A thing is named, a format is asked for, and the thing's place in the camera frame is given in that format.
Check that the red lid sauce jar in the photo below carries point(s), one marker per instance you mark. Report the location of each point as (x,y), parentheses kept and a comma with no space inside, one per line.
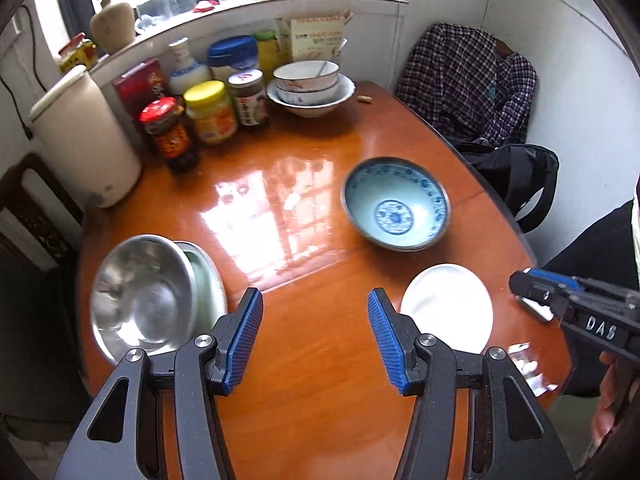
(170,140)

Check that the red box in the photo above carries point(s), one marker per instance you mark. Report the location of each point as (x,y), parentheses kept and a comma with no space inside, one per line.
(137,82)

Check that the stainless steel bowl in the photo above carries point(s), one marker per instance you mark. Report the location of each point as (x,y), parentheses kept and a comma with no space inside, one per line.
(145,300)

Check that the white blue porcelain bottle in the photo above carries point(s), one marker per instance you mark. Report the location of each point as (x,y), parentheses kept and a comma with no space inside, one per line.
(187,70)

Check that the small red object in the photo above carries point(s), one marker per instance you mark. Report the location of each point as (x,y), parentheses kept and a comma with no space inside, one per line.
(205,6)

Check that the large white enamel plate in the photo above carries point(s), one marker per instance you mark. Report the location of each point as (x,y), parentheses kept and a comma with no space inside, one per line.
(222,285)

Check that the blue lid white tub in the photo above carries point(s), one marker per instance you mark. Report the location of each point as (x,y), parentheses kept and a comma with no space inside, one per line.
(232,55)

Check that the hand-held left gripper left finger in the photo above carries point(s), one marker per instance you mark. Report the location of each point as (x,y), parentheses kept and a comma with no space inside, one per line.
(242,340)

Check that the wide white bowl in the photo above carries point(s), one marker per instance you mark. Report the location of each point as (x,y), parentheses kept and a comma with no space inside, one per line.
(310,111)

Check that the person's right hand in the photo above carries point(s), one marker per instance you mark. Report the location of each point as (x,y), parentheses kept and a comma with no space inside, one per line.
(607,400)

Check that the small white bowl blue rim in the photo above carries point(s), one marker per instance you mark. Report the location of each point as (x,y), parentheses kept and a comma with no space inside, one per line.
(300,74)

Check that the small clear plastic bag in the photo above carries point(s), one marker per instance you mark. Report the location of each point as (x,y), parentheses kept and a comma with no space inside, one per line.
(525,365)

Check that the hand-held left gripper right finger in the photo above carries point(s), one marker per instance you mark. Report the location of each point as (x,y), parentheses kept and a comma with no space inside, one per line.
(387,340)

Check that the metal spoon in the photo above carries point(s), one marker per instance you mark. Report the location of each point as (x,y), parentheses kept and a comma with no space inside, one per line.
(324,67)

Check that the beige ceramic jar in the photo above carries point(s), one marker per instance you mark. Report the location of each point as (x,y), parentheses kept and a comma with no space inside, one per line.
(112,27)

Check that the yellow red can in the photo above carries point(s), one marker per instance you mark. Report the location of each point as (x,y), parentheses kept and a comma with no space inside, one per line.
(80,55)

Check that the beige cardboard box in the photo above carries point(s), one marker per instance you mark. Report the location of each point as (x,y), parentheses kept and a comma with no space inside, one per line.
(315,35)

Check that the plaid shirt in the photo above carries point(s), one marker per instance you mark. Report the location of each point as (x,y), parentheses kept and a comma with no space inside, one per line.
(450,85)

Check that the white floral bowl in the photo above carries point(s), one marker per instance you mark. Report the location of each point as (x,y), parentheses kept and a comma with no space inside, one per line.
(445,305)

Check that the yellow lid jar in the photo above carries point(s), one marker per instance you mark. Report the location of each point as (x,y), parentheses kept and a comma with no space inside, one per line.
(210,115)

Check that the dark carved wooden chair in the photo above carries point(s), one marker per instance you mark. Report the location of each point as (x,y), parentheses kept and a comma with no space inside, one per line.
(30,210)

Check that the black backpack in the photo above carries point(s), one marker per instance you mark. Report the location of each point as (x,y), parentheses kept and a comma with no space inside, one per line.
(520,175)

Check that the yellow green jar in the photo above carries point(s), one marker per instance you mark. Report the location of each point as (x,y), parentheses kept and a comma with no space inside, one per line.
(267,55)

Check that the peanut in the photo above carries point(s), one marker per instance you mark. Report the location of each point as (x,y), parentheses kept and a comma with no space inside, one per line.
(364,99)

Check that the blue patterned ceramic bowl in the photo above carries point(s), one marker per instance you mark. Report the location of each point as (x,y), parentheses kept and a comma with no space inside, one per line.
(395,200)

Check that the brown sauce jar white label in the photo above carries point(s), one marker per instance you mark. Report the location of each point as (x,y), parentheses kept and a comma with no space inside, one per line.
(248,100)

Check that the white bowl red pattern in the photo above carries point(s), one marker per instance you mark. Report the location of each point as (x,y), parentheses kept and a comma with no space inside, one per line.
(305,97)

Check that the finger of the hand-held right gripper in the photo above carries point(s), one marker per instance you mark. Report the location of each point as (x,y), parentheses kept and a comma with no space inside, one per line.
(550,276)
(530,292)

